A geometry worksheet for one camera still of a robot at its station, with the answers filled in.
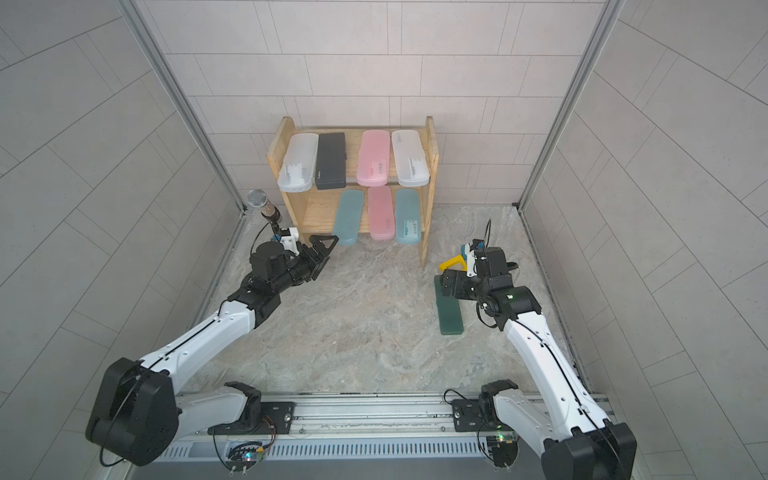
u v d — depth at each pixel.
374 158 0.70
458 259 1.01
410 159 0.69
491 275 0.56
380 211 0.87
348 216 0.87
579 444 0.36
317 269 0.71
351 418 0.72
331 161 0.68
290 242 0.72
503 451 0.68
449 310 0.88
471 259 0.69
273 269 0.60
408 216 0.87
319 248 0.69
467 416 0.71
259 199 0.78
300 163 0.68
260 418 0.68
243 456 0.65
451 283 0.69
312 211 0.89
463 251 1.04
